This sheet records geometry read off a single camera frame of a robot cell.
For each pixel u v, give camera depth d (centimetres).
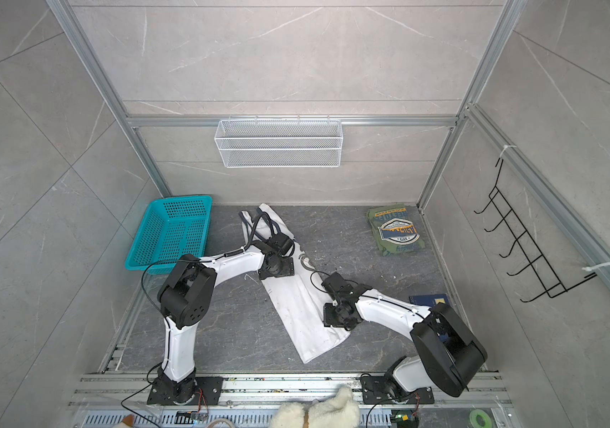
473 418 70
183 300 52
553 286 58
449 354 41
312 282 97
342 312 64
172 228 111
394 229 107
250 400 73
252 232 107
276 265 80
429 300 90
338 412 61
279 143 100
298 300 90
